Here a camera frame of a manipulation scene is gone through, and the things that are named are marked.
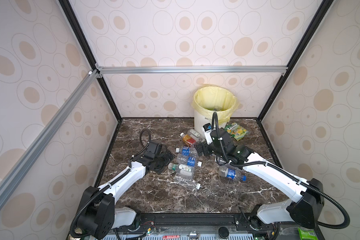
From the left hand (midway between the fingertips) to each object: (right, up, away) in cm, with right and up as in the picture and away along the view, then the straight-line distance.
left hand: (176, 158), depth 83 cm
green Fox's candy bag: (+42, +16, +26) cm, 52 cm away
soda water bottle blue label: (+8, -3, +7) cm, 11 cm away
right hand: (+14, +10, -5) cm, 18 cm away
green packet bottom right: (+61, -33, -14) cm, 71 cm away
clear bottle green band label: (+3, -7, +4) cm, 9 cm away
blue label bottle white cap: (+6, +3, +12) cm, 13 cm away
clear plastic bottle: (+5, -14, +4) cm, 15 cm away
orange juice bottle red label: (+7, +9, +18) cm, 21 cm away
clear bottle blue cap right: (+31, -9, +2) cm, 33 cm away
